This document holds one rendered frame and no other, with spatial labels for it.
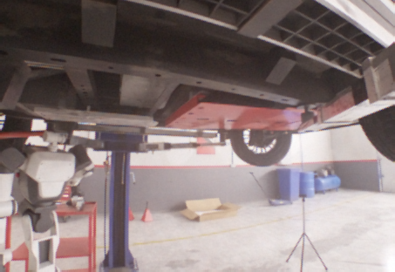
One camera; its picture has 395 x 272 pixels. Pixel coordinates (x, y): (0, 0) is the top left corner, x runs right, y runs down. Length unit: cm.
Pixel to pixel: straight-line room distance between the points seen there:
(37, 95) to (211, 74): 102
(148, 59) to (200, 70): 18
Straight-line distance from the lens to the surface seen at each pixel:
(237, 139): 240
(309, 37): 54
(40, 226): 143
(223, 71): 76
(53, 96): 134
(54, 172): 130
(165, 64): 67
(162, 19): 74
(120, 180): 276
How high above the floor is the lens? 135
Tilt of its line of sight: 11 degrees up
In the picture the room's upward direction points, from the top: straight up
